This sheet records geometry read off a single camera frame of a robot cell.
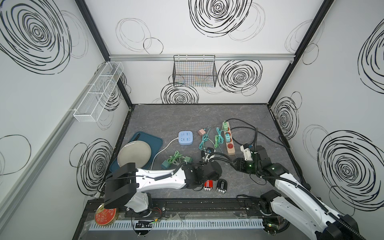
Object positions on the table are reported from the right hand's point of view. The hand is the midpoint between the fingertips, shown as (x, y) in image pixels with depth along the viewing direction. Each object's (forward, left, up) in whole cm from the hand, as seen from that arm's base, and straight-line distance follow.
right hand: (233, 165), depth 80 cm
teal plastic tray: (+16, +47, -7) cm, 50 cm away
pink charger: (+25, +17, -6) cm, 31 cm away
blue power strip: (+20, +28, -4) cm, 34 cm away
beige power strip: (+15, -1, -5) cm, 16 cm away
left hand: (-3, +9, +2) cm, 10 cm away
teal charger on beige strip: (+18, +1, -1) cm, 18 cm away
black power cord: (+31, -21, -8) cm, 38 cm away
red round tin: (-25, +62, -3) cm, 67 cm away
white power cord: (+10, +44, -7) cm, 46 cm away
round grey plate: (+9, +59, -5) cm, 59 cm away
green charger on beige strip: (+28, +1, -1) cm, 28 cm away
